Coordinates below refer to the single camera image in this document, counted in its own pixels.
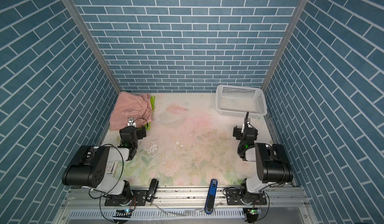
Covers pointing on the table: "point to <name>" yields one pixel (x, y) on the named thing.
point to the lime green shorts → (148, 126)
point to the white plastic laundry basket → (235, 101)
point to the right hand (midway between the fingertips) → (244, 125)
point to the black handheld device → (152, 190)
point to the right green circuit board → (254, 211)
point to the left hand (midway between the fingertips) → (134, 126)
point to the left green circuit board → (125, 213)
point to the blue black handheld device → (211, 197)
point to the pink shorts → (128, 105)
